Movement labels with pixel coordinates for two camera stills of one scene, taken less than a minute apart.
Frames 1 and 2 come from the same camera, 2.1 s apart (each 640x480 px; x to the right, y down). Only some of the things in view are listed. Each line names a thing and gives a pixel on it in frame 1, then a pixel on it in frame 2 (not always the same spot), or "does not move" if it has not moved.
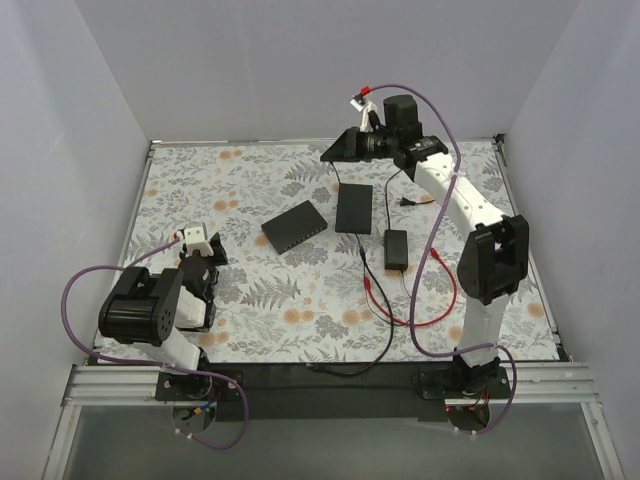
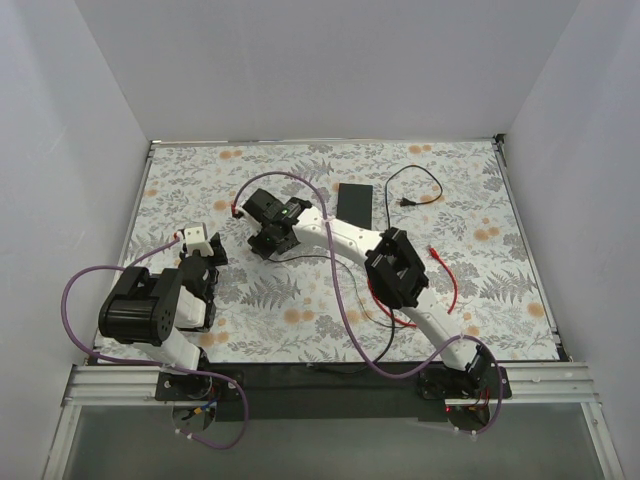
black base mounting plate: [274, 392] does not move
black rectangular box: [354, 208] does not move
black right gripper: [351, 144] -> [255, 241]
